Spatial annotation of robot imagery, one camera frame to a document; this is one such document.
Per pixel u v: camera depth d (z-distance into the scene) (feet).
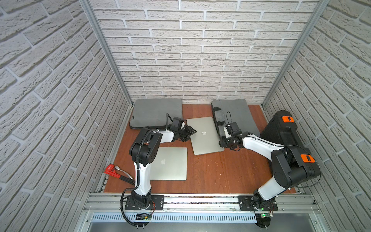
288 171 1.50
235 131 2.43
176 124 2.66
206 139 3.23
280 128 2.45
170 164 2.93
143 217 2.32
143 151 1.73
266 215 2.31
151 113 3.67
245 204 2.42
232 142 2.25
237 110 3.72
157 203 2.43
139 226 2.20
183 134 2.92
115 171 2.73
